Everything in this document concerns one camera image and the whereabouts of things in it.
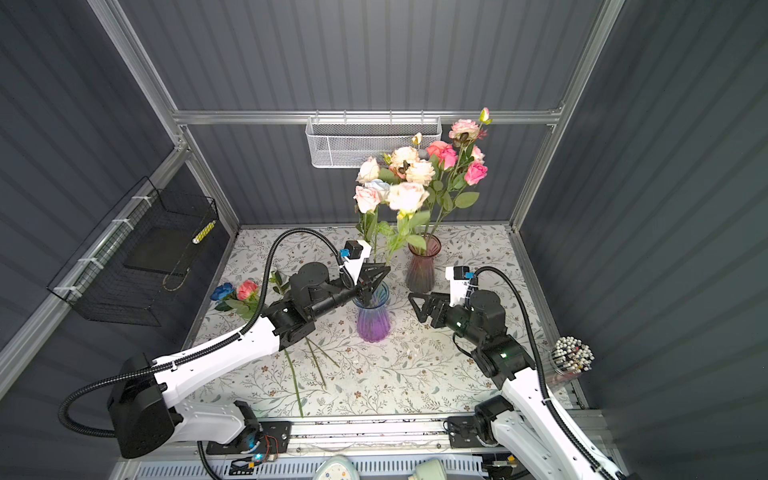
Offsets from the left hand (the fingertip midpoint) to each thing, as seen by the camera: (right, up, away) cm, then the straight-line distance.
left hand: (388, 266), depth 69 cm
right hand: (+9, -8, +4) cm, 12 cm away
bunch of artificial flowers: (-46, -12, +27) cm, 55 cm away
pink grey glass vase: (+10, -4, +24) cm, 26 cm away
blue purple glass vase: (-5, -18, +22) cm, 29 cm away
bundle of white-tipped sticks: (+42, -21, 0) cm, 47 cm away
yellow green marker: (-51, +9, +12) cm, 53 cm away
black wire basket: (-62, -1, +2) cm, 63 cm away
